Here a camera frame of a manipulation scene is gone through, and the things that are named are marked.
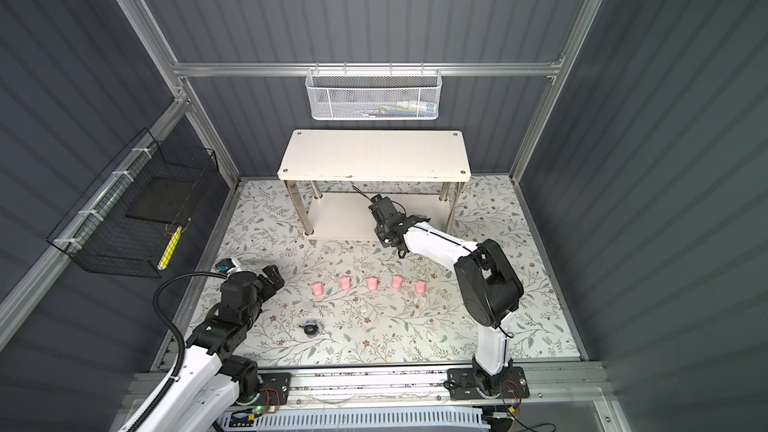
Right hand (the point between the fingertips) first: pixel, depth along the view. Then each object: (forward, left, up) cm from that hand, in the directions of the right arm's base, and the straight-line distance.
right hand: (396, 227), depth 94 cm
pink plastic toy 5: (-16, -7, -9) cm, 20 cm away
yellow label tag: (-20, +52, +20) cm, 59 cm away
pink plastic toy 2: (-16, +16, -8) cm, 23 cm away
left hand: (-18, +36, +3) cm, 41 cm away
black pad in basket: (-6, +60, +21) cm, 64 cm away
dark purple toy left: (-30, +23, -5) cm, 38 cm away
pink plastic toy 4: (-15, 0, -8) cm, 17 cm away
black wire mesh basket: (-13, +65, +22) cm, 70 cm away
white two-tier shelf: (-2, +16, +25) cm, 30 cm away
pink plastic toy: (-18, +24, -7) cm, 31 cm away
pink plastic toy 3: (-16, +7, -8) cm, 19 cm away
